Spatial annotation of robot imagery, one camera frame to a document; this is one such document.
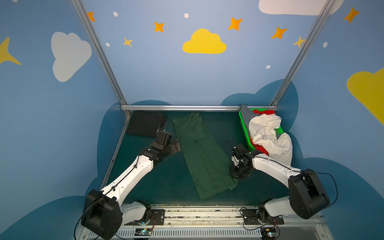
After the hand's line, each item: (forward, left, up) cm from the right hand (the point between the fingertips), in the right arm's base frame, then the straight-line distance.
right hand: (233, 174), depth 87 cm
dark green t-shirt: (+10, +15, -2) cm, 18 cm away
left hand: (+10, +34, +14) cm, 38 cm away
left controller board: (-30, +47, -3) cm, 56 cm away
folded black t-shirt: (+37, +63, 0) cm, 73 cm away
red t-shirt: (+48, -26, +5) cm, 55 cm away
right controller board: (-27, -14, -4) cm, 31 cm away
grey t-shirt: (+45, -15, +6) cm, 48 cm away
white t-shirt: (+34, -23, +3) cm, 41 cm away
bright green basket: (+32, -34, +5) cm, 46 cm away
